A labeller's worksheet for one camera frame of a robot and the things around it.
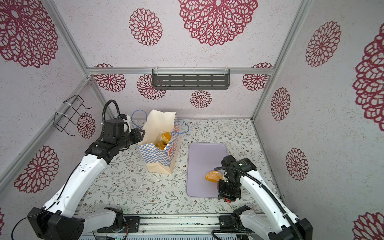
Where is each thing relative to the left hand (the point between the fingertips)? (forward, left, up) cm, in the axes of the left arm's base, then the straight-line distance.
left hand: (143, 134), depth 77 cm
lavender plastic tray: (-3, -31, -19) cm, 37 cm away
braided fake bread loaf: (+11, -9, -16) cm, 21 cm away
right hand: (-27, -38, -14) cm, 49 cm away
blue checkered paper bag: (+17, -4, -8) cm, 20 cm away
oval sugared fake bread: (-13, -38, -22) cm, 46 cm away
